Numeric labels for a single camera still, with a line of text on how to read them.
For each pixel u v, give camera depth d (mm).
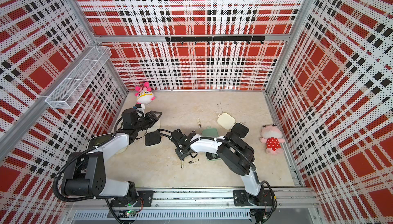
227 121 1022
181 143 692
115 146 571
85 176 431
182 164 841
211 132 984
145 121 780
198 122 1014
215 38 886
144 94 1080
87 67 827
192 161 848
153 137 955
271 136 887
